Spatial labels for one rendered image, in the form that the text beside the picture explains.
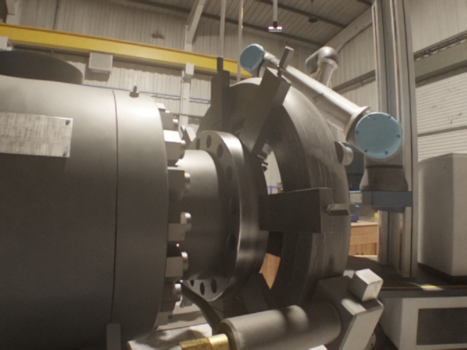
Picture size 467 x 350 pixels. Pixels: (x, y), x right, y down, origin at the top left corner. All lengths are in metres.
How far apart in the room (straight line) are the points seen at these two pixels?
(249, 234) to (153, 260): 0.23
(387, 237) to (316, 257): 1.12
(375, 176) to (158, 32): 12.19
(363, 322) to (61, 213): 0.51
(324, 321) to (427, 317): 0.84
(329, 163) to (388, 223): 1.12
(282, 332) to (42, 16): 13.06
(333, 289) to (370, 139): 0.62
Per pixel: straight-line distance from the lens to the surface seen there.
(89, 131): 0.56
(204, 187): 0.70
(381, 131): 1.10
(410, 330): 1.36
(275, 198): 0.64
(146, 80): 12.24
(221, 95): 0.92
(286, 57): 0.69
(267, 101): 0.70
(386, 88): 1.79
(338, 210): 0.52
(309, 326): 0.54
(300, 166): 0.62
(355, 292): 0.60
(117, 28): 12.92
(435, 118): 10.56
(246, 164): 0.71
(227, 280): 0.73
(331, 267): 0.63
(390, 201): 1.25
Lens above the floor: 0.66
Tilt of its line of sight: 4 degrees up
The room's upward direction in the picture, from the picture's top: 1 degrees clockwise
